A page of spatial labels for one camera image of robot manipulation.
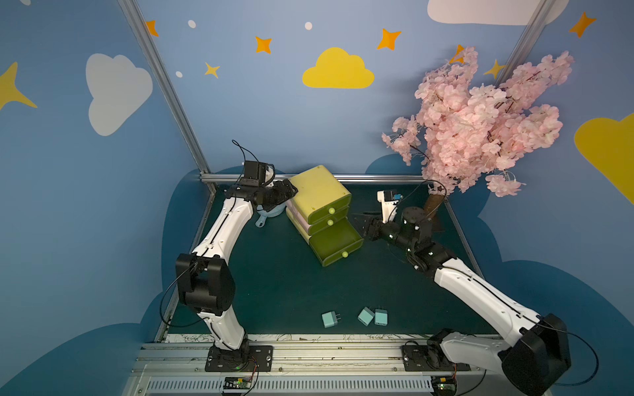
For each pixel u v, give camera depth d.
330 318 0.80
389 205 0.66
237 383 0.72
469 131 0.60
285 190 0.78
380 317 0.82
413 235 0.58
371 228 0.67
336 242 0.96
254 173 0.66
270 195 0.74
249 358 0.73
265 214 1.10
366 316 0.82
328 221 0.95
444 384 0.73
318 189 0.93
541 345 0.39
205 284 0.47
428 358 0.73
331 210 0.88
